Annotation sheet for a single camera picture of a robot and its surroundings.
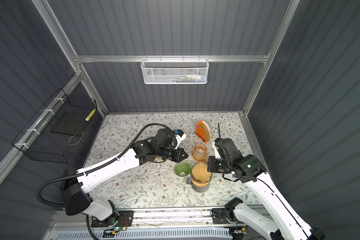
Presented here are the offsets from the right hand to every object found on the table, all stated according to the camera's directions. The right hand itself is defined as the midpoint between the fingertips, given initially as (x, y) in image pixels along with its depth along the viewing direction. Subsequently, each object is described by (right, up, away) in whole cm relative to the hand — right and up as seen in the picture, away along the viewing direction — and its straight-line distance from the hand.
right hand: (208, 165), depth 69 cm
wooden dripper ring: (-4, -11, +4) cm, 12 cm away
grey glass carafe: (-4, -16, +11) cm, 19 cm away
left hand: (-9, +4, +3) cm, 11 cm away
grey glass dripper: (-6, -7, +2) cm, 10 cm away
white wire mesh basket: (-19, +65, +55) cm, 87 cm away
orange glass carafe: (-1, +1, +28) cm, 28 cm away
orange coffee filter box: (+1, +15, +30) cm, 33 cm away
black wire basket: (-76, +14, +3) cm, 77 cm away
